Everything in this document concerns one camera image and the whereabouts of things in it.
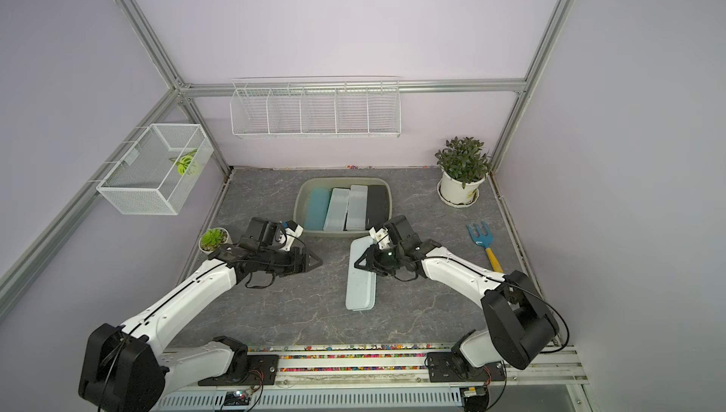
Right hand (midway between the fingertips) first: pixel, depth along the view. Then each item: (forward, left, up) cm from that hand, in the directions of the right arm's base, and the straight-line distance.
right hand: (357, 264), depth 81 cm
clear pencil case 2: (+24, +1, -8) cm, 25 cm away
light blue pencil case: (-6, -1, 0) cm, 6 cm away
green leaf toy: (+23, +49, +19) cm, 58 cm away
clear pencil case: (+25, +9, -8) cm, 28 cm away
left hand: (-1, +12, +2) cm, 13 cm away
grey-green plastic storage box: (+38, +21, -7) cm, 44 cm away
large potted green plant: (+32, -36, +8) cm, 49 cm away
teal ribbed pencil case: (+27, +16, -10) cm, 33 cm away
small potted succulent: (+10, +46, -1) cm, 47 cm away
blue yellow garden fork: (+15, -44, -11) cm, 48 cm away
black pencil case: (+25, -6, -7) cm, 27 cm away
